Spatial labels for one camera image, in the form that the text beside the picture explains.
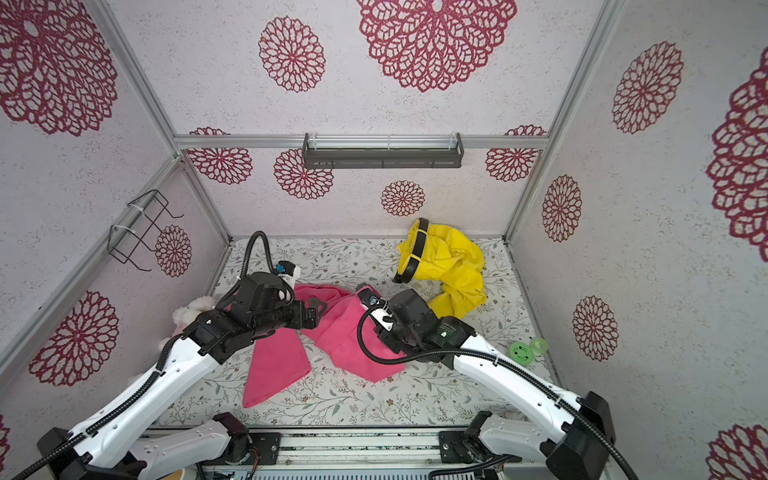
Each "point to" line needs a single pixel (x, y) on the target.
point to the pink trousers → (346, 334)
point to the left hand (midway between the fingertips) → (310, 306)
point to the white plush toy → (190, 311)
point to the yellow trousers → (451, 258)
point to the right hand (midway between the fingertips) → (381, 317)
